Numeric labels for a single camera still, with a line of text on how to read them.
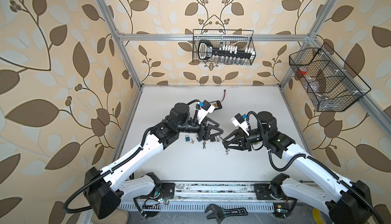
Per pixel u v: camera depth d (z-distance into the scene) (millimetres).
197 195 737
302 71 871
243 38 909
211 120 651
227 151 654
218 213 680
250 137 601
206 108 578
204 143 909
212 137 588
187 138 914
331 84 728
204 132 568
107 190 377
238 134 609
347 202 376
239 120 589
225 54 845
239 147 606
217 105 1079
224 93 1155
